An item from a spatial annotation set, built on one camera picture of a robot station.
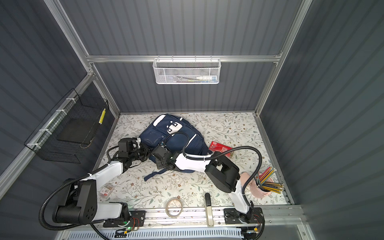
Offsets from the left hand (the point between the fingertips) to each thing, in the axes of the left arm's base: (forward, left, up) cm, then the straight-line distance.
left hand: (156, 147), depth 88 cm
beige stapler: (-36, -28, -8) cm, 46 cm away
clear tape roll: (-29, -7, -10) cm, 32 cm away
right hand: (-6, -2, -7) cm, 9 cm away
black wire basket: (-2, +41, +17) cm, 45 cm away
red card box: (+4, -38, -10) cm, 40 cm away
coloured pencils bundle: (-24, -57, -3) cm, 62 cm away
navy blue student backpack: (+14, -5, +4) cm, 15 cm away
